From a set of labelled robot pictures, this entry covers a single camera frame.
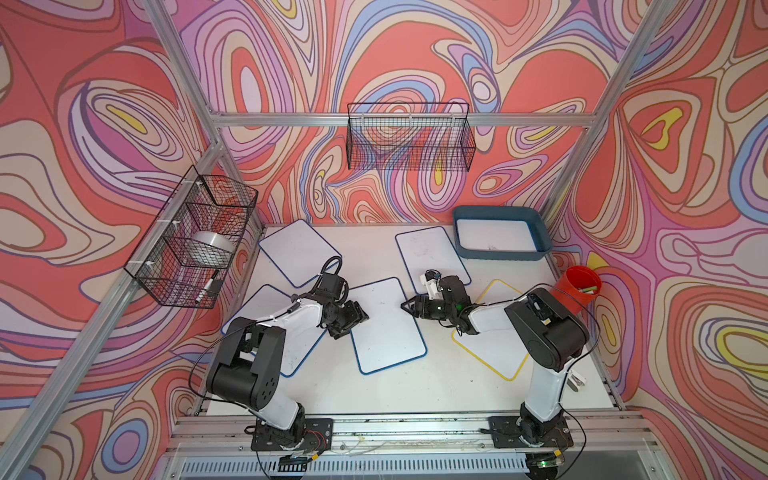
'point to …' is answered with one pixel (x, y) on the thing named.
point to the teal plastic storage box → (532, 214)
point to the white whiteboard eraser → (575, 381)
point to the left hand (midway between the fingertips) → (366, 323)
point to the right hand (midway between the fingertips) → (405, 314)
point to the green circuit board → (289, 463)
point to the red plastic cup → (573, 278)
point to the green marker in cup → (594, 288)
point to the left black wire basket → (187, 254)
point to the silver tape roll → (211, 245)
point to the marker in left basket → (214, 275)
